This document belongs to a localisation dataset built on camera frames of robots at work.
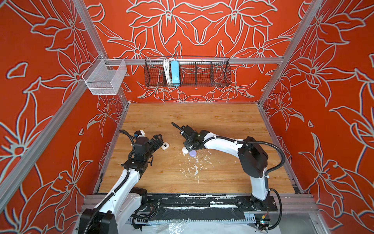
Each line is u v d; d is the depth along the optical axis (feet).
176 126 2.39
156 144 2.39
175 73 2.95
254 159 1.62
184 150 2.92
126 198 1.62
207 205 2.40
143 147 1.97
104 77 3.06
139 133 2.40
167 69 2.93
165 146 3.03
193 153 2.97
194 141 2.21
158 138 2.58
